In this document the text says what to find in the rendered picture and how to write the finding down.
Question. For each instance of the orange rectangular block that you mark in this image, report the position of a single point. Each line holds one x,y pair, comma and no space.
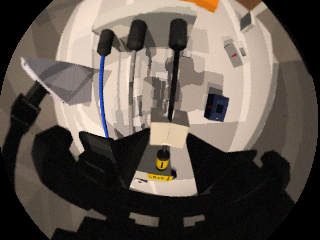
210,5

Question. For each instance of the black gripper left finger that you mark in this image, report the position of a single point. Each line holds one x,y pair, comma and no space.
125,153

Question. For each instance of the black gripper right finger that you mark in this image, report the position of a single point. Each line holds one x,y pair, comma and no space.
210,164

